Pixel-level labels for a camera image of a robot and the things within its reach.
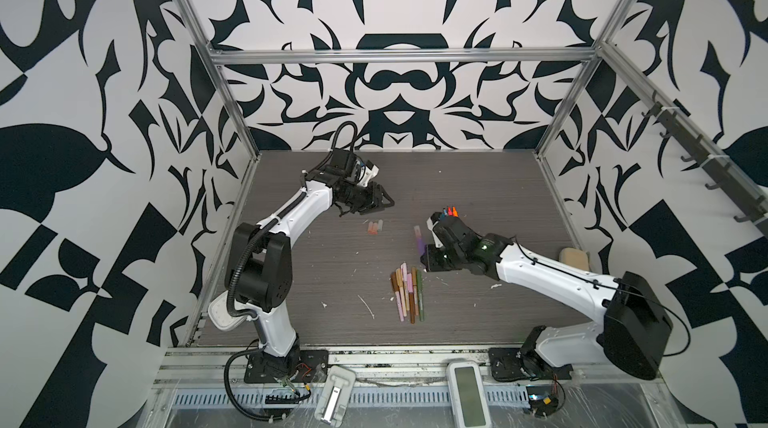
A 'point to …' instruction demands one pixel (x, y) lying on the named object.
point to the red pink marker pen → (449, 211)
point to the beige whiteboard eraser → (575, 257)
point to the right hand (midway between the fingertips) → (420, 258)
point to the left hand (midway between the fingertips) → (392, 200)
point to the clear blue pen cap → (380, 225)
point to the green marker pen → (420, 294)
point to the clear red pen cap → (375, 228)
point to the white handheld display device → (468, 395)
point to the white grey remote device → (335, 395)
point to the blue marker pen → (445, 212)
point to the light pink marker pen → (405, 283)
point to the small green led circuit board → (541, 399)
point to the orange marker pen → (455, 212)
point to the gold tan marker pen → (399, 279)
